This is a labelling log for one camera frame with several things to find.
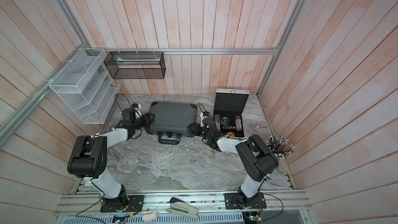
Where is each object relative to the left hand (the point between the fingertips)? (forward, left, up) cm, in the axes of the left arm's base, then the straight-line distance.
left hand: (153, 118), depth 97 cm
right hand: (-6, -24, +1) cm, 25 cm away
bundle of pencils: (-23, -69, +9) cm, 73 cm away
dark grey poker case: (-1, -12, 0) cm, 12 cm away
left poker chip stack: (+4, -42, -7) cm, 43 cm away
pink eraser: (-51, -6, -6) cm, 52 cm away
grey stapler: (-48, -19, -5) cm, 52 cm away
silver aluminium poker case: (+7, -49, +4) cm, 49 cm away
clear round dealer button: (+3, -47, -6) cm, 48 cm away
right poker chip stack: (-3, -55, -3) cm, 55 cm away
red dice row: (-3, -49, -6) cm, 49 cm away
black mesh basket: (+33, +14, +17) cm, 40 cm away
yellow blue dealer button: (-8, -49, -5) cm, 50 cm away
